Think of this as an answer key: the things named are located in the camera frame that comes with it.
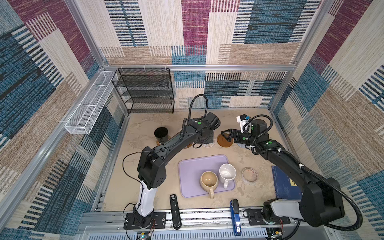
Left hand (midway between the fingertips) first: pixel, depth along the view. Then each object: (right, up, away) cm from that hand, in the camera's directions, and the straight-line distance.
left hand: (208, 138), depth 85 cm
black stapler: (-16, -37, -16) cm, 43 cm away
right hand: (+9, +2, -3) cm, 10 cm away
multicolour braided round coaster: (+2, -6, +14) cm, 16 cm away
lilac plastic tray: (-10, -20, +6) cm, 23 cm away
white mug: (+10, -19, +1) cm, 22 cm away
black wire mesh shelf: (-43, +32, +25) cm, 60 cm away
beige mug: (0, -24, -1) cm, 24 cm away
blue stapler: (+11, -36, -14) cm, 40 cm away
